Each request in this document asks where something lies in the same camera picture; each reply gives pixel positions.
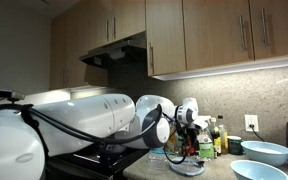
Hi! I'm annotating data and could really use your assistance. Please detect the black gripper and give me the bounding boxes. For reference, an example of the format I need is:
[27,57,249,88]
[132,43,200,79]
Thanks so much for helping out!
[177,128,201,164]

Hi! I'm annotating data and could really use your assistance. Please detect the light blue round lid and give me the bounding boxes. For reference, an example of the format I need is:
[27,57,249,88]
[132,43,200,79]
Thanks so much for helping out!
[168,157,206,177]

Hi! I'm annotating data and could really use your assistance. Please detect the green jar white lid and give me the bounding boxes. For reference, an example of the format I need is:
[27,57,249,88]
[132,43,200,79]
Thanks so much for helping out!
[227,135,244,156]

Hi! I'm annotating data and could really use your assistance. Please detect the light blue bowl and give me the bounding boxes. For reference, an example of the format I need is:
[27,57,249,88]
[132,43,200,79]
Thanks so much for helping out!
[240,139,288,168]
[229,159,288,180]

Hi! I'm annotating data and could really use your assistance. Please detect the clear glass bottle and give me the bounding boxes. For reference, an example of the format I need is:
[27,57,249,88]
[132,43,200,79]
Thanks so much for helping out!
[197,115,216,161]

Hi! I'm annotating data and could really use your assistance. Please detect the clear glass container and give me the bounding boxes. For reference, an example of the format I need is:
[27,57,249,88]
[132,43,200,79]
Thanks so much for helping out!
[146,148,172,165]

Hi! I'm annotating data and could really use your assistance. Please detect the black electric stove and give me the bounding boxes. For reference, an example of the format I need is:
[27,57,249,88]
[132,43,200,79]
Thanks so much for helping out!
[45,143,150,180]

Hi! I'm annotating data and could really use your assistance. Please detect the under cabinet light strip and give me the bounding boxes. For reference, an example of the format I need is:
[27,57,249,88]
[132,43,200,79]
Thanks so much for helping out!
[152,53,288,82]

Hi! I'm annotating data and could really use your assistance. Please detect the dark range hood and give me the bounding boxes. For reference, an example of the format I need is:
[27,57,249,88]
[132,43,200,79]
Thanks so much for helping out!
[78,31,148,70]

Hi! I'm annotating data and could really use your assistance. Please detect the black webcam on stand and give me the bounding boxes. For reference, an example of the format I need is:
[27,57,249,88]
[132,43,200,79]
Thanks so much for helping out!
[0,89,26,103]

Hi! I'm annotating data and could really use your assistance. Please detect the wall power outlet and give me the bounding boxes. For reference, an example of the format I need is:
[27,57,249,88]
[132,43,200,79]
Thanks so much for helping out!
[244,114,260,133]

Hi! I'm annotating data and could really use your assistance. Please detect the black charger cord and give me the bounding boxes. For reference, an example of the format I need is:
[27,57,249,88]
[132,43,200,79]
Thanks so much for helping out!
[249,125,266,142]

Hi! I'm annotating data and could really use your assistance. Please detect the metal cabinet handle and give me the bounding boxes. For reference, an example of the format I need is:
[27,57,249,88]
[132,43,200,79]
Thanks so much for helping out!
[111,15,117,40]
[104,18,110,43]
[238,14,246,52]
[149,42,155,71]
[260,8,270,48]

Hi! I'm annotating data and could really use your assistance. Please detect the wooden wall cabinets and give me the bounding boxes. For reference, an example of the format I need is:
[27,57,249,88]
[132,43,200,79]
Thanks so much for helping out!
[48,0,288,90]

